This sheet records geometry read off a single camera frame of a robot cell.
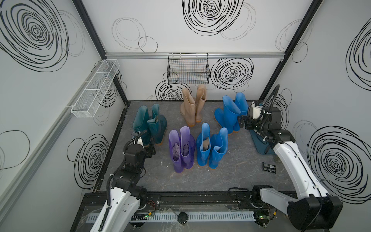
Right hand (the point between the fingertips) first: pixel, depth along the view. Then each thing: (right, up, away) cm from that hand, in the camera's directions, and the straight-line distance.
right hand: (247, 116), depth 77 cm
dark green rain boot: (-51, -6, +12) cm, 53 cm away
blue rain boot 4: (-18, -14, -10) cm, 25 cm away
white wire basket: (-84, +5, -6) cm, 84 cm away
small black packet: (+16, -31, +8) cm, 35 cm away
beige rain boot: (-33, +5, +16) cm, 37 cm away
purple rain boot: (-32, -13, -10) cm, 36 cm away
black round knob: (-35, -44, -15) cm, 58 cm away
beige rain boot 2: (-24, +12, +12) cm, 30 cm away
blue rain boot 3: (-24, -15, -2) cm, 28 cm away
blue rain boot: (-9, -1, +9) cm, 13 cm away
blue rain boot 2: (0, +8, +10) cm, 13 cm away
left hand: (-56, -14, -1) cm, 58 cm away
